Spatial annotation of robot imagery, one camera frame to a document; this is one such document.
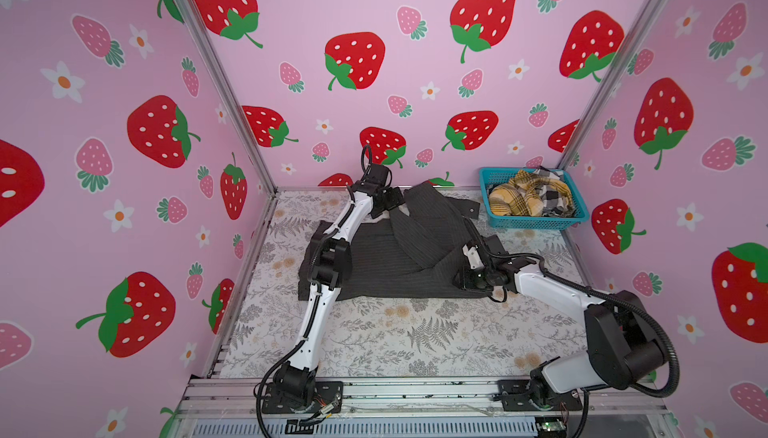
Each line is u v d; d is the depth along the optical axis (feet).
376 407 2.40
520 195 3.50
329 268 2.24
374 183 2.83
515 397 2.40
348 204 2.50
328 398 2.39
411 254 3.29
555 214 3.30
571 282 1.72
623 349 1.42
